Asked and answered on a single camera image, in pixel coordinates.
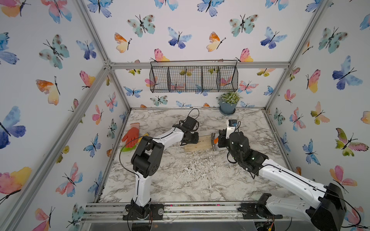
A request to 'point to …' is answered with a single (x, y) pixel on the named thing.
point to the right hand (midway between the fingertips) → (223, 129)
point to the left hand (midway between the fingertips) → (198, 139)
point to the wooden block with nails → (204, 143)
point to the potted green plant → (228, 103)
